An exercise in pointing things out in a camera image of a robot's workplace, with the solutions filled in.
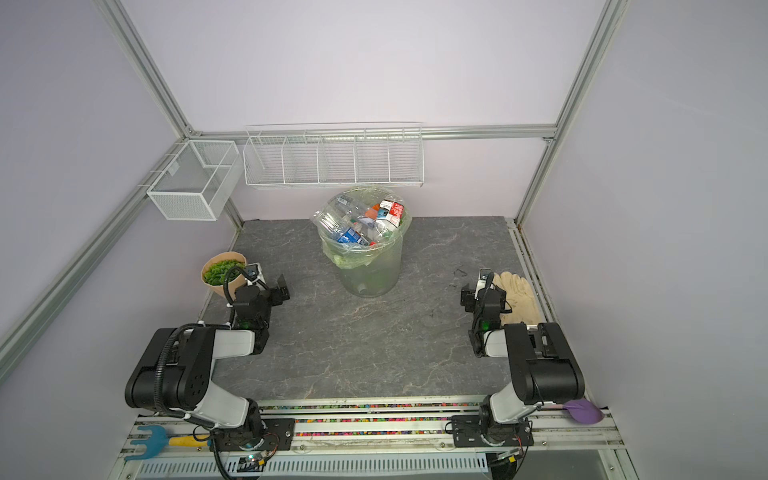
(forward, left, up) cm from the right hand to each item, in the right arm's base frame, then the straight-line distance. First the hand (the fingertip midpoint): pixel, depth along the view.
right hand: (486, 288), depth 93 cm
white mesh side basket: (+28, +94, +21) cm, 101 cm away
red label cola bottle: (+9, +28, +24) cm, 38 cm away
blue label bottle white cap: (+3, +40, +22) cm, 46 cm away
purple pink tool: (-33, -19, -7) cm, 39 cm away
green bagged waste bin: (+13, +39, +14) cm, 43 cm away
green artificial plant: (+1, +84, +6) cm, 84 cm away
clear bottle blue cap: (+15, +41, +22) cm, 48 cm away
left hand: (+1, +68, +4) cm, 68 cm away
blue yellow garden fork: (-41, +87, -5) cm, 96 cm away
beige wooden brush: (0, -13, -7) cm, 15 cm away
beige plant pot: (-1, +79, +3) cm, 79 cm away
